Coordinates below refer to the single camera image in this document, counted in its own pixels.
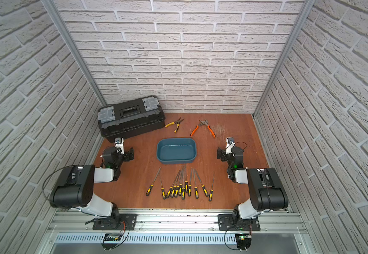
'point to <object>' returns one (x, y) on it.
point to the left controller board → (110, 241)
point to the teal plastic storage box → (176, 150)
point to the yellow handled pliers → (177, 122)
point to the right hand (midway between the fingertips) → (228, 146)
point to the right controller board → (244, 241)
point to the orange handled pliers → (205, 123)
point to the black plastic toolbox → (130, 118)
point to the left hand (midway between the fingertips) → (125, 144)
